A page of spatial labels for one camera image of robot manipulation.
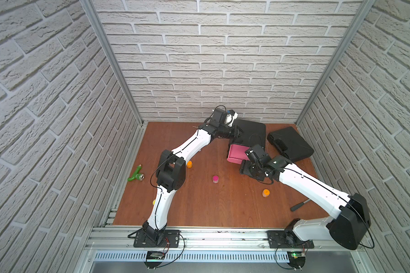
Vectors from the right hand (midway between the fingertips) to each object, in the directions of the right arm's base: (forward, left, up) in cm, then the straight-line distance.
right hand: (246, 170), depth 82 cm
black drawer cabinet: (+20, -8, +4) cm, 22 cm away
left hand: (+18, -2, +8) cm, 20 cm away
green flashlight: (+5, +56, -9) cm, 57 cm away
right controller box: (-36, -17, -13) cm, 42 cm away
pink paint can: (+1, +15, -10) cm, 18 cm away
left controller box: (-31, +43, -12) cm, 54 cm away
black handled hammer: (-15, -25, -12) cm, 32 cm away
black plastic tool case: (+18, -37, -9) cm, 42 cm away
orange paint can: (+12, +29, -11) cm, 34 cm away
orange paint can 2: (-8, -10, -11) cm, 17 cm away
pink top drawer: (+7, +3, +4) cm, 9 cm away
